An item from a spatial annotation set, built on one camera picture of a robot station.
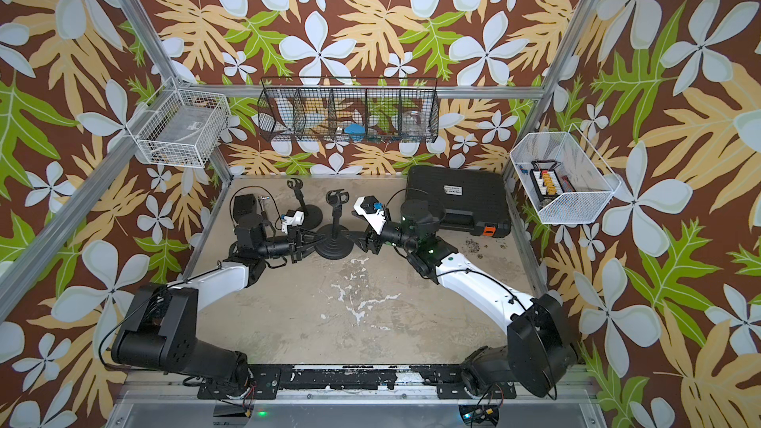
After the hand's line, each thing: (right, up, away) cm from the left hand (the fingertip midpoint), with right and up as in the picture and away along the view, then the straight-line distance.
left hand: (326, 237), depth 79 cm
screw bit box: (+62, +16, +4) cm, 65 cm away
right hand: (+7, +5, -6) cm, 10 cm away
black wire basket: (+5, +41, +18) cm, 45 cm away
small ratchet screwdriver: (-30, +12, +33) cm, 46 cm away
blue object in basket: (+6, +34, +16) cm, 38 cm away
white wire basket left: (-44, +32, +7) cm, 55 cm away
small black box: (-37, +9, +31) cm, 49 cm away
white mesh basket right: (+68, +15, +3) cm, 70 cm away
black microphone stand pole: (-12, +15, +13) cm, 23 cm away
